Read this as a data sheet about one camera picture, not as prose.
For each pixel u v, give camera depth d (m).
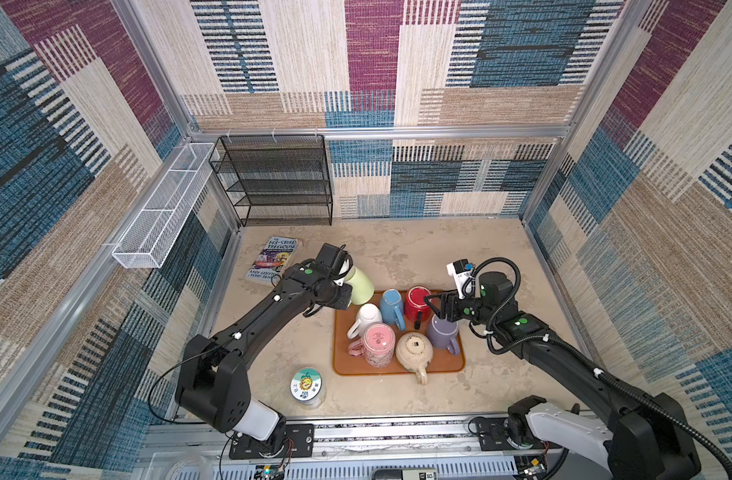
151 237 0.71
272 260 1.06
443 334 0.82
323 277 0.60
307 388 0.74
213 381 0.42
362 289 0.83
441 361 0.87
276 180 1.10
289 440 0.73
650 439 0.39
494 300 0.63
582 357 0.50
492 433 0.74
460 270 0.72
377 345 0.75
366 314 0.85
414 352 0.78
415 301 0.87
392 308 0.87
